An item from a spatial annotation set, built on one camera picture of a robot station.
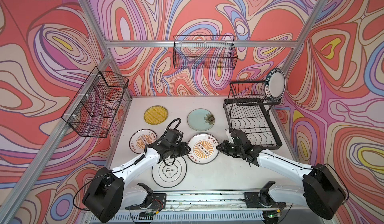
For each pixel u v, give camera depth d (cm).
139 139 96
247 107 111
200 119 106
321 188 41
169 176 82
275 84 86
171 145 65
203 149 86
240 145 65
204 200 75
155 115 108
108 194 40
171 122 67
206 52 97
